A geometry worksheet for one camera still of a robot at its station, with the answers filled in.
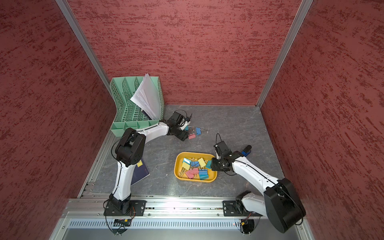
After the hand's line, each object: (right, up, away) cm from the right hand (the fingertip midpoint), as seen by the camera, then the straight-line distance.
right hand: (214, 168), depth 85 cm
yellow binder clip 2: (-7, +3, +2) cm, 8 cm away
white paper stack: (-42, +44, +9) cm, 62 cm away
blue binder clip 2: (-12, +2, +3) cm, 12 cm away
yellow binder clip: (-17, +1, +2) cm, 17 cm away
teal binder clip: (-17, +23, +9) cm, 30 cm away
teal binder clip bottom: (-7, -4, -1) cm, 8 cm away
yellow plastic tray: (-22, +2, +3) cm, 22 cm away
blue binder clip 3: (-6, -3, +2) cm, 7 cm away
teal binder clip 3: (-3, +2, +2) cm, 4 cm away
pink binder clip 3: (-11, -1, 0) cm, 12 cm away
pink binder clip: (-14, +17, +16) cm, 27 cm away
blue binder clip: (-9, +21, +18) cm, 29 cm away
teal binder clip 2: (-16, +4, +4) cm, 17 cm away
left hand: (-20, +18, +17) cm, 32 cm away
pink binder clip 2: (-16, -2, -1) cm, 16 cm away
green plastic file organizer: (-60, +33, +22) cm, 72 cm away
